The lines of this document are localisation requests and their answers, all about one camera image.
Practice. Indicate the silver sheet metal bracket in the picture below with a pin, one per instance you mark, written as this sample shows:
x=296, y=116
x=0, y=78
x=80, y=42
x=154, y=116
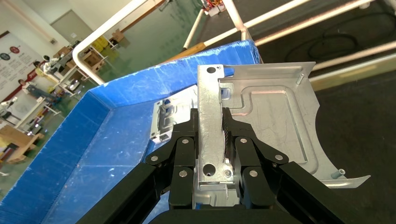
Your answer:
x=167, y=117
x=272, y=123

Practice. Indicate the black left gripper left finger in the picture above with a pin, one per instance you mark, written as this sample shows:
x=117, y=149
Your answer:
x=182, y=173

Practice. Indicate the person in yellow shirt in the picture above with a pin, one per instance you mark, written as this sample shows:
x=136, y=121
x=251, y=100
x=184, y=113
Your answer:
x=39, y=70

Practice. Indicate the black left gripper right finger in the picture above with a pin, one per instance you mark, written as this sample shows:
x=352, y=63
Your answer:
x=256, y=182

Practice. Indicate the wooden workbench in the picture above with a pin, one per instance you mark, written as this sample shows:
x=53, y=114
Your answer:
x=17, y=142

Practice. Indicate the long wooden edge strip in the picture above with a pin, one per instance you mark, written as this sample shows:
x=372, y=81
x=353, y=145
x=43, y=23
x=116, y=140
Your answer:
x=191, y=51

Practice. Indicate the small black felt mat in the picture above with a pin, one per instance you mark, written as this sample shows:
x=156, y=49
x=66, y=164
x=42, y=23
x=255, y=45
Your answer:
x=355, y=139

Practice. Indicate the blue corrugated plastic box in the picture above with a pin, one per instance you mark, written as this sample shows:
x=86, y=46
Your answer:
x=77, y=148

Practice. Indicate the brown cardboard box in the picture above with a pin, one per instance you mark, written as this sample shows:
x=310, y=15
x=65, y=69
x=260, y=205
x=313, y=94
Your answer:
x=117, y=35

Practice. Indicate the brass mat edge strip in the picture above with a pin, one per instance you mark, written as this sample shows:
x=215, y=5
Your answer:
x=355, y=72

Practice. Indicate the white pipe rack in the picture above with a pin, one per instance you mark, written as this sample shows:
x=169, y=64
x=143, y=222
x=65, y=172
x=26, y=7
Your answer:
x=309, y=23

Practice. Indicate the person in blue clothes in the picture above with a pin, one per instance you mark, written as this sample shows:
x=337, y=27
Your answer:
x=34, y=91

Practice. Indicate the wall poster with circles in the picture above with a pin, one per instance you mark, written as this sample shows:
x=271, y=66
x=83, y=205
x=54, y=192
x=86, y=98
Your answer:
x=12, y=61

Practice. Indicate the grey door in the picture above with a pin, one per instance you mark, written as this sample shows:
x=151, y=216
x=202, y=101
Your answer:
x=69, y=26

